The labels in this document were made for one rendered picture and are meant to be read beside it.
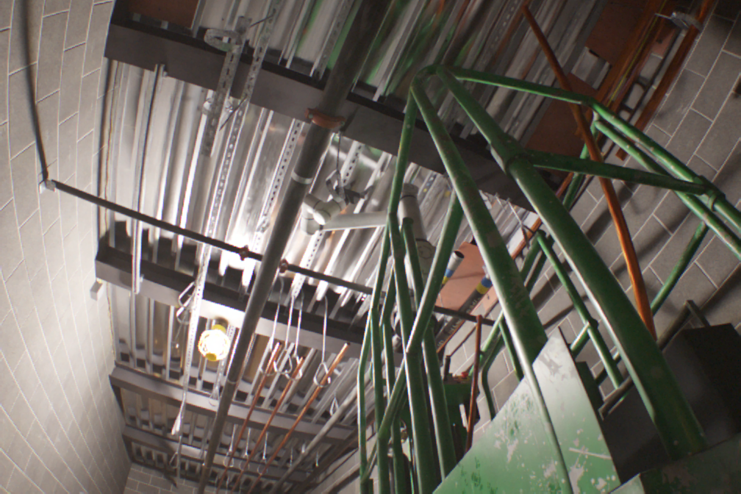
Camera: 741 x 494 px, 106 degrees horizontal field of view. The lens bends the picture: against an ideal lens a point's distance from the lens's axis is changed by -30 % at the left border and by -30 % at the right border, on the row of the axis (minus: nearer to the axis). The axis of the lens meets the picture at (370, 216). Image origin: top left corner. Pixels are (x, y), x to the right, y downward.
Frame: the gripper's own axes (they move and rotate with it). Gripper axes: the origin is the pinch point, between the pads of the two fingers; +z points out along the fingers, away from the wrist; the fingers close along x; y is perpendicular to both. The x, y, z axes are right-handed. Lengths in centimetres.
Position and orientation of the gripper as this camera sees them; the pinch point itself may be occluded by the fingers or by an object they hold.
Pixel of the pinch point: (360, 186)
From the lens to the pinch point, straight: 223.4
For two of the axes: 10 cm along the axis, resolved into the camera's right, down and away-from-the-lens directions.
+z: 6.2, -5.4, 5.7
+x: 7.7, 2.7, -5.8
